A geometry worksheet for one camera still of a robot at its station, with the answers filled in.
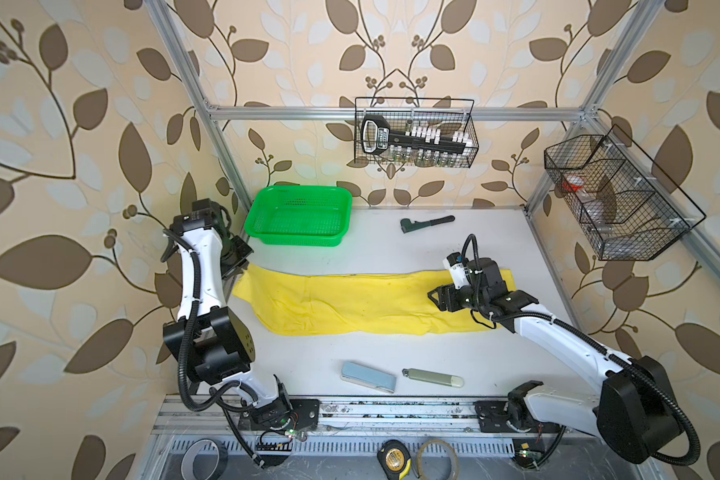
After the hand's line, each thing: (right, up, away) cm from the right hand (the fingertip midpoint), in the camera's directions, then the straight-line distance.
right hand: (440, 293), depth 84 cm
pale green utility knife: (-3, -22, -4) cm, 23 cm away
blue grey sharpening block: (-21, -20, -7) cm, 30 cm away
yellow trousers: (-48, -4, +11) cm, 49 cm away
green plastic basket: (-49, +25, +35) cm, 65 cm away
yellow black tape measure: (-14, -34, -18) cm, 41 cm away
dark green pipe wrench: (-6, +21, +31) cm, 38 cm away
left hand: (-53, +10, -5) cm, 54 cm away
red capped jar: (+35, +31, -4) cm, 47 cm away
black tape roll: (-61, -33, -18) cm, 72 cm away
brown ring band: (-8, -35, -15) cm, 39 cm away
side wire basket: (+43, +23, -11) cm, 51 cm away
